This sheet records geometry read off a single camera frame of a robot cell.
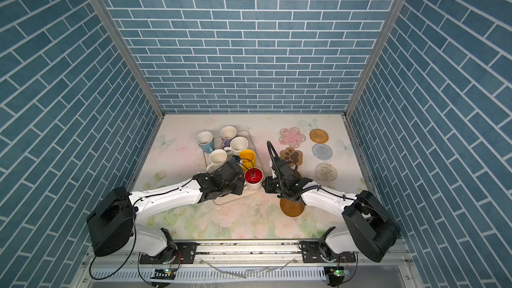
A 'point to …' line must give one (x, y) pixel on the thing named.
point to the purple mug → (226, 133)
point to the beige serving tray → (251, 145)
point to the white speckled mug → (238, 144)
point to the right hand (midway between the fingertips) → (263, 184)
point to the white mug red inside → (252, 178)
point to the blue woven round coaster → (322, 151)
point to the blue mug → (206, 141)
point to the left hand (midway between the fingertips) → (248, 185)
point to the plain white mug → (216, 157)
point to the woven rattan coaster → (318, 135)
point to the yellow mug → (247, 157)
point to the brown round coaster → (291, 208)
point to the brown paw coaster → (290, 155)
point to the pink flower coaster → (292, 136)
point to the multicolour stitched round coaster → (326, 172)
